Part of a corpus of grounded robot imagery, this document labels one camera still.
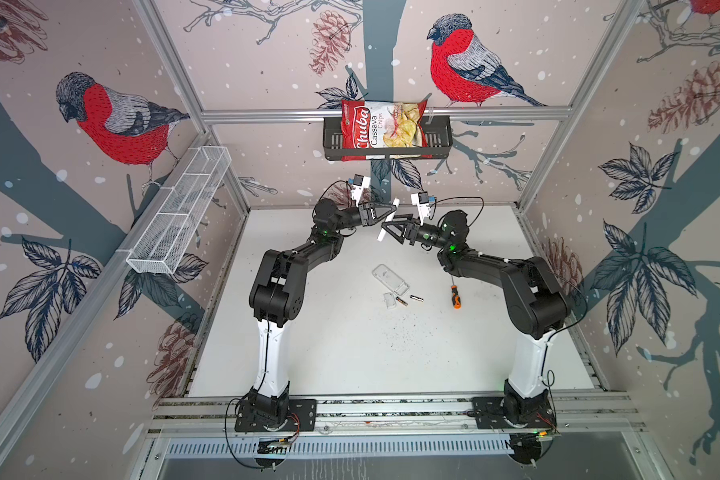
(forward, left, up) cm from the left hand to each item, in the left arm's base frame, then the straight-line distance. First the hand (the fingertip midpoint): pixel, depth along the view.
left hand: (394, 213), depth 79 cm
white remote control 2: (-4, 0, -28) cm, 29 cm away
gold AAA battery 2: (-11, -9, -29) cm, 32 cm away
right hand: (-1, +4, -7) cm, 7 cm away
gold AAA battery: (-11, -3, -30) cm, 32 cm away
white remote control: (-1, +1, -1) cm, 2 cm away
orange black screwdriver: (-12, -21, -27) cm, 36 cm away
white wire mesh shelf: (-10, +58, +1) cm, 59 cm away
